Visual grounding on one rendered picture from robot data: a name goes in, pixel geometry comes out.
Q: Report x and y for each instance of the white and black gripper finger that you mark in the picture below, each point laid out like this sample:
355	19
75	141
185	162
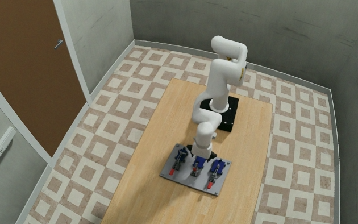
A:
212	156
189	147

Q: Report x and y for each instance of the blue part with slot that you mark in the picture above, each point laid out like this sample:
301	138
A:
201	162

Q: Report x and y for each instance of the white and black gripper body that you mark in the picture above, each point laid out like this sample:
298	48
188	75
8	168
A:
204	153

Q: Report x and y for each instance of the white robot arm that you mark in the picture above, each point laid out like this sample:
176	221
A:
228	69

